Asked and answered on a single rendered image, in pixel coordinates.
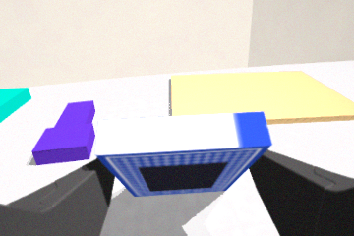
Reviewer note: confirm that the pale yellow flat mat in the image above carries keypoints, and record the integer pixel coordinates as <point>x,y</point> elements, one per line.
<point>285,97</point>

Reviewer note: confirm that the cyan flat rectangular slab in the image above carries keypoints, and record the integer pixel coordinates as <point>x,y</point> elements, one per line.
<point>11,99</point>

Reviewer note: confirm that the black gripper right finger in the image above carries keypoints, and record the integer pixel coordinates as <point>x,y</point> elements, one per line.
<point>302,199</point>

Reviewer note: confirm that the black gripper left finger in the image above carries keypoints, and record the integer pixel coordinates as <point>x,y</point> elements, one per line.
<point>76,204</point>

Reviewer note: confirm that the purple stepped block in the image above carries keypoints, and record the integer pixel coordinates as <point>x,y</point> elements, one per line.
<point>72,137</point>

